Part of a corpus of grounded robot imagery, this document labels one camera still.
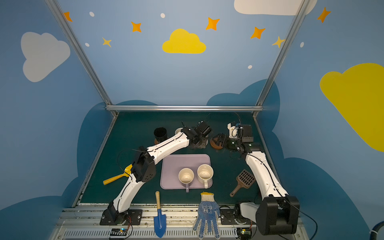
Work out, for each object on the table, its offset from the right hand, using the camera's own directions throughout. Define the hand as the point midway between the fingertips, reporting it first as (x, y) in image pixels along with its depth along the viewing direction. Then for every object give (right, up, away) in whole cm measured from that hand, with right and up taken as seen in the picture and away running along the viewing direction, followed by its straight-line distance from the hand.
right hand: (219, 139), depth 82 cm
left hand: (-10, -2, +10) cm, 14 cm away
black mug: (-36, +2, +14) cm, 38 cm away
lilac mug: (-19, -23, +6) cm, 30 cm away
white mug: (-7, -22, +7) cm, 24 cm away
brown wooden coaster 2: (+1, -7, +20) cm, 21 cm away
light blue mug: (-25, +5, +17) cm, 30 cm away
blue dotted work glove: (-7, -38, -5) cm, 38 cm away
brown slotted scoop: (+16, -24, +4) cm, 29 cm away
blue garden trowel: (-31, -40, -8) cm, 51 cm away
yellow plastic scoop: (-55, -22, +9) cm, 60 cm away
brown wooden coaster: (-40, -4, +20) cm, 45 cm away
